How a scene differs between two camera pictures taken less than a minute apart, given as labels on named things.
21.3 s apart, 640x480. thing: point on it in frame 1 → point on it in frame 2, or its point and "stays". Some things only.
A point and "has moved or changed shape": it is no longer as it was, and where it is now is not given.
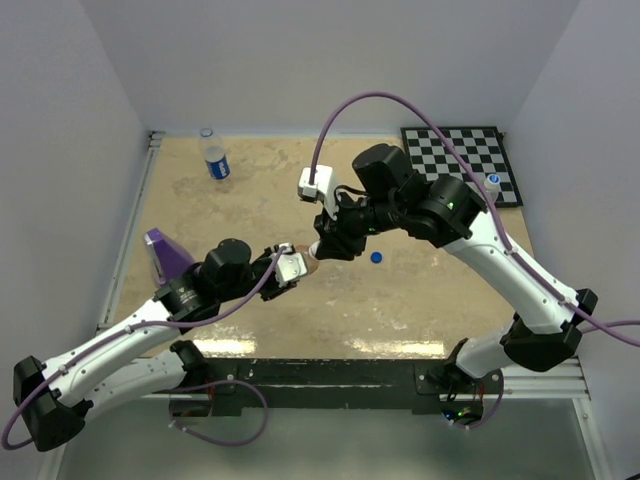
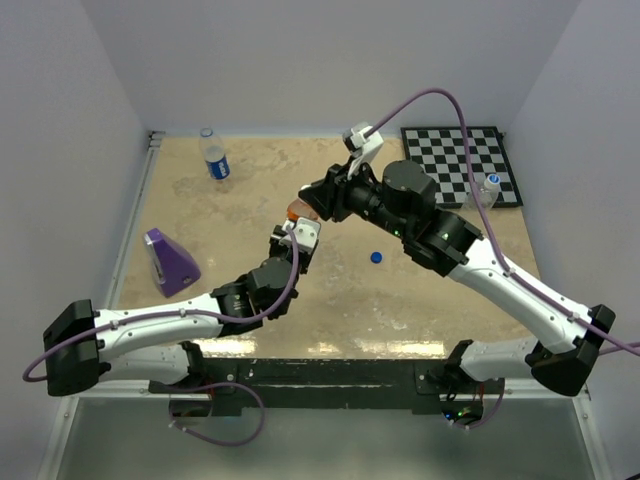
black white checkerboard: [485, 148] stays
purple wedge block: [167, 262] stays
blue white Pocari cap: [494, 179] stays
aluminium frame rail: [119, 268] stays
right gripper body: [355, 221] → [348, 196]
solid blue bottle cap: [376, 257] stays
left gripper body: [261, 267] → [279, 249]
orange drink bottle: [311, 263] has moved or changed shape
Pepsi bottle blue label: [219, 169] stays
